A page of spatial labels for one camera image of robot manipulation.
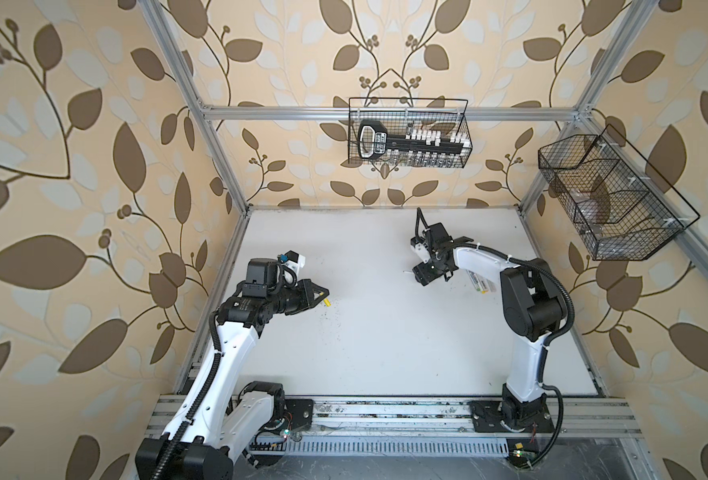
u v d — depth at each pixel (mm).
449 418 753
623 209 723
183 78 829
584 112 889
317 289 740
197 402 410
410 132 806
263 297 586
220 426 403
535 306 527
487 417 732
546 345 550
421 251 911
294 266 706
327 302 748
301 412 741
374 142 840
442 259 745
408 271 1001
